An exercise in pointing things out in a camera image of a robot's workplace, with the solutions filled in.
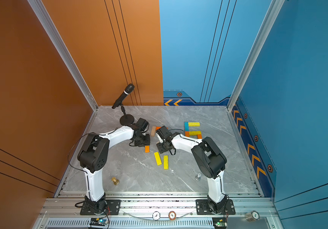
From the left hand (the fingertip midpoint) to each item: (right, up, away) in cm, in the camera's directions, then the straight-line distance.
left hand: (150, 142), depth 98 cm
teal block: (+27, +10, +11) cm, 30 cm away
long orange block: (+5, +9, +8) cm, 13 cm away
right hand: (+9, -3, -2) cm, 10 cm away
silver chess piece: (+30, -17, -17) cm, 39 cm away
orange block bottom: (+35, +3, +4) cm, 36 cm away
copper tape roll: (+15, -33, -27) cm, 45 cm away
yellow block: (+33, +12, +11) cm, 37 cm away
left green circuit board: (-22, -36, -27) cm, 50 cm away
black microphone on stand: (-19, +15, +11) cm, 27 cm away
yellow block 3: (+6, -9, -8) cm, 14 cm away
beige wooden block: (+1, +8, +7) cm, 11 cm away
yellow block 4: (+11, -11, -9) cm, 18 cm away
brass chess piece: (-17, -20, -18) cm, 32 cm away
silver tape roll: (+52, -30, -32) cm, 68 cm away
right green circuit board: (+38, -36, -27) cm, 59 cm away
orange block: (-2, -4, -4) cm, 6 cm away
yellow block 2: (+32, +6, +4) cm, 33 cm away
